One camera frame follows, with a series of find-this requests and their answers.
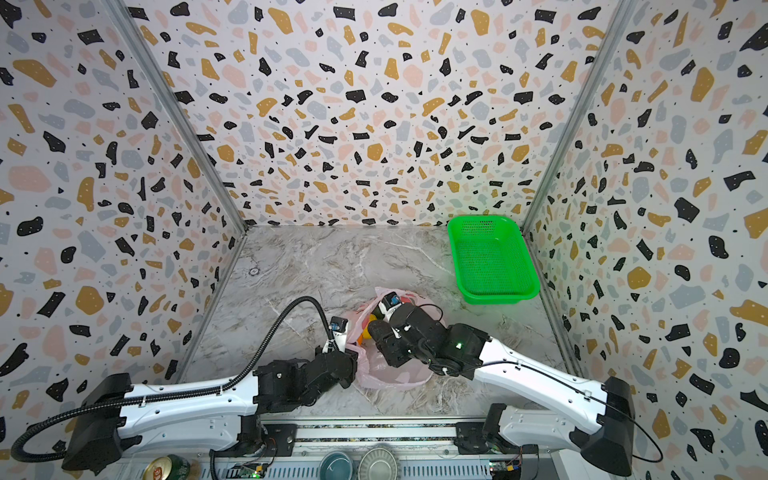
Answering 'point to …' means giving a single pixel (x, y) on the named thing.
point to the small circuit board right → (505, 470)
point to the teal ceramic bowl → (336, 466)
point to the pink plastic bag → (376, 367)
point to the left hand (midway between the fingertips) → (360, 346)
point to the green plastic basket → (492, 259)
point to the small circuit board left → (250, 470)
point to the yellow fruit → (366, 333)
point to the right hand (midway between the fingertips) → (380, 337)
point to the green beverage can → (168, 467)
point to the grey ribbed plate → (377, 464)
